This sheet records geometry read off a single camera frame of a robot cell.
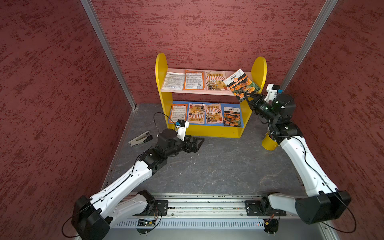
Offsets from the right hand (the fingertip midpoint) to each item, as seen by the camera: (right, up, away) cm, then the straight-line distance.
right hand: (241, 96), depth 69 cm
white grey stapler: (-58, -24, +29) cm, 69 cm away
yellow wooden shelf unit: (-12, +1, +35) cm, 37 cm away
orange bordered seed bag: (-33, -6, +29) cm, 45 cm away
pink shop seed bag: (-21, -8, +28) cm, 36 cm away
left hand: (-21, -22, +4) cm, 31 cm away
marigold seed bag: (+2, -9, +27) cm, 28 cm away
